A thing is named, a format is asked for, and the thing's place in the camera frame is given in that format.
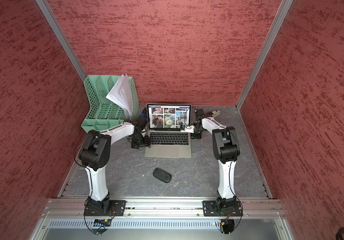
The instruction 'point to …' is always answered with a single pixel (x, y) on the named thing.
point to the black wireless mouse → (162, 175)
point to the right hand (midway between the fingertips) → (193, 134)
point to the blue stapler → (144, 115)
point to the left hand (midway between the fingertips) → (144, 149)
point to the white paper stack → (121, 93)
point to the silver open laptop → (165, 121)
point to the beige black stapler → (213, 113)
